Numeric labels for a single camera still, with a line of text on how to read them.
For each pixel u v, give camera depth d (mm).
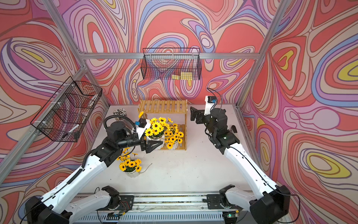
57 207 388
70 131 727
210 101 595
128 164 717
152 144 599
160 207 726
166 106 820
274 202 370
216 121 512
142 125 566
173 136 816
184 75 822
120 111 908
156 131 593
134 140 586
